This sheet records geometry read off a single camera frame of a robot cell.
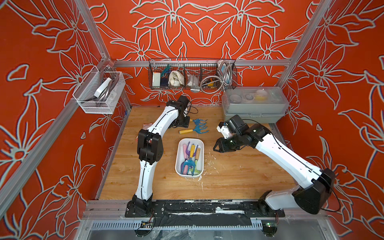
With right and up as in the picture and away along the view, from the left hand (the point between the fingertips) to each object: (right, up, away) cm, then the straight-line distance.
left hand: (184, 124), depth 95 cm
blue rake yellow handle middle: (+10, -4, +12) cm, 16 cm away
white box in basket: (-17, +28, -5) cm, 33 cm away
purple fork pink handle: (+3, -18, -4) cm, 18 cm away
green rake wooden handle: (+9, -20, -5) cm, 22 cm away
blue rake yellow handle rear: (+9, +1, +15) cm, 18 cm away
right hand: (+16, -12, -22) cm, 30 cm away
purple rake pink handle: (+1, -17, -3) cm, 17 cm away
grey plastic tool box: (+49, +13, +6) cm, 51 cm away
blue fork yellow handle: (+4, -22, -10) cm, 25 cm away
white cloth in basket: (-5, +28, -6) cm, 29 cm away
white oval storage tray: (-2, -20, -5) cm, 21 cm away
